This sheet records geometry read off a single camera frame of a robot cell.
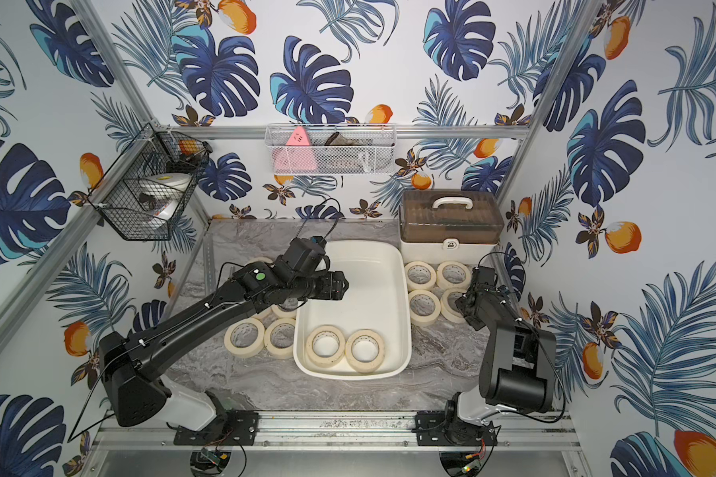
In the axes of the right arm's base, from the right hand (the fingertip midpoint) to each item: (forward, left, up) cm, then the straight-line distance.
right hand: (470, 309), depth 93 cm
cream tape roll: (-9, +59, -2) cm, 60 cm away
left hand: (-4, +39, +22) cm, 45 cm away
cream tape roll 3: (+9, +6, 0) cm, 11 cm away
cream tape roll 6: (-12, +45, -2) cm, 46 cm away
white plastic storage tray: (+4, +29, -1) cm, 29 cm away
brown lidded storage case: (+19, +7, +18) cm, 27 cm away
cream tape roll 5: (-2, +8, +1) cm, 8 cm away
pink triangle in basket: (+33, +54, +33) cm, 72 cm away
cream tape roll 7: (-13, +33, -2) cm, 36 cm away
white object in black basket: (+17, +89, +32) cm, 96 cm away
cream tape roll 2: (+14, +14, -2) cm, 20 cm away
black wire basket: (+11, +96, +35) cm, 103 cm away
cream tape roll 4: (+2, +14, -3) cm, 14 cm away
